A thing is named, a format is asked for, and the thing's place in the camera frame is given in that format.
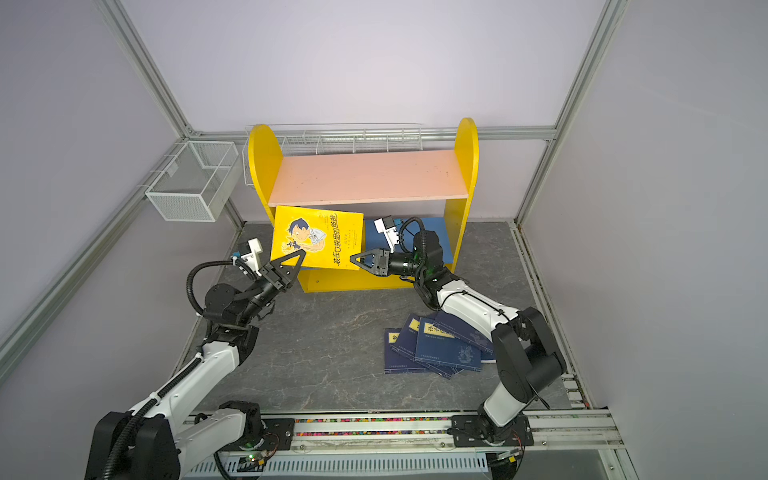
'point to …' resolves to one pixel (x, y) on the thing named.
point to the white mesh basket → (198, 183)
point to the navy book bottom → (395, 362)
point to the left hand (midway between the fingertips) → (308, 258)
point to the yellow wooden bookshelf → (367, 225)
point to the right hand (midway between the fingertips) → (349, 263)
